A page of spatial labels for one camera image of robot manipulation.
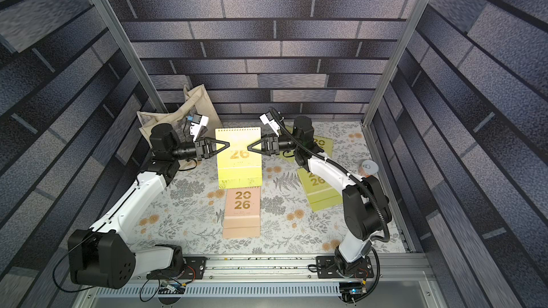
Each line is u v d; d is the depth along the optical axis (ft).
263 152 2.19
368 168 3.10
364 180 1.60
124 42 2.80
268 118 2.20
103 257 1.30
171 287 2.33
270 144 2.12
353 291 2.29
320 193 3.02
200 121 2.11
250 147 2.18
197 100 3.09
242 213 2.80
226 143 2.21
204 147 2.11
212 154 2.18
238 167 2.28
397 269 2.49
